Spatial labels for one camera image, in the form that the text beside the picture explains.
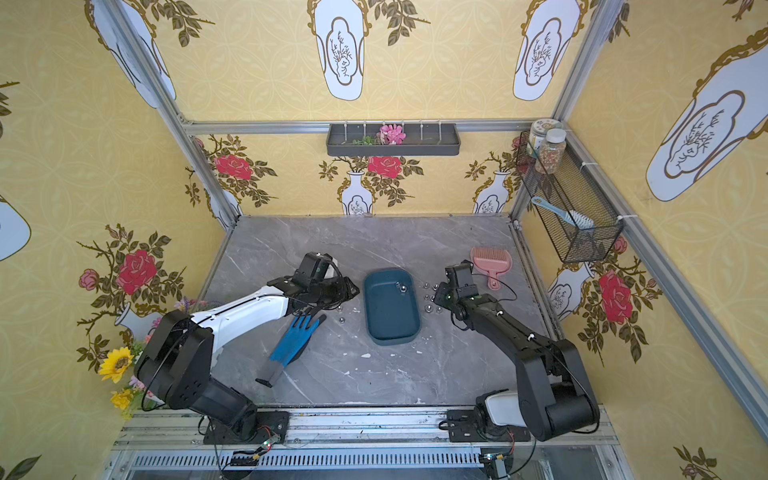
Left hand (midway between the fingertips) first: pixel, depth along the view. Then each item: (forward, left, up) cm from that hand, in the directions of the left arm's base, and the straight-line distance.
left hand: (345, 289), depth 90 cm
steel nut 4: (+5, -29, -8) cm, 30 cm away
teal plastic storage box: (-2, -14, -8) cm, 16 cm away
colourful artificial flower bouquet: (-24, +47, +11) cm, 54 cm away
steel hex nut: (-2, +3, -8) cm, 9 cm away
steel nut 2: (+1, -25, -8) cm, 27 cm away
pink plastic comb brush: (+14, -50, -6) cm, 52 cm away
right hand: (0, -31, -2) cm, 31 cm away
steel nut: (+6, -26, -8) cm, 28 cm away
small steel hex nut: (-6, +1, -8) cm, 10 cm away
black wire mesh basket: (+19, -67, +22) cm, 73 cm away
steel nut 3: (-3, -26, -8) cm, 27 cm away
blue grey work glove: (-14, +14, -4) cm, 20 cm away
